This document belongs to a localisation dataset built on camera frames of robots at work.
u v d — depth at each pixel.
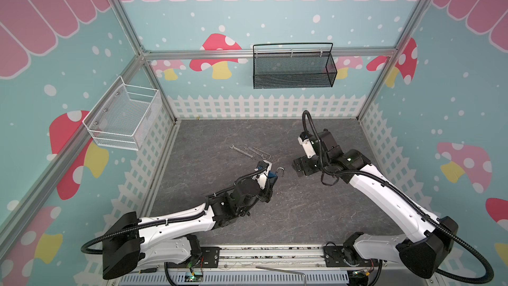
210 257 0.74
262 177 0.62
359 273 0.72
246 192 0.54
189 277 0.72
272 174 0.74
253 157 1.03
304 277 0.71
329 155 0.55
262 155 1.03
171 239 0.48
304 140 0.68
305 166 0.67
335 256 0.74
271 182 0.72
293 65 0.95
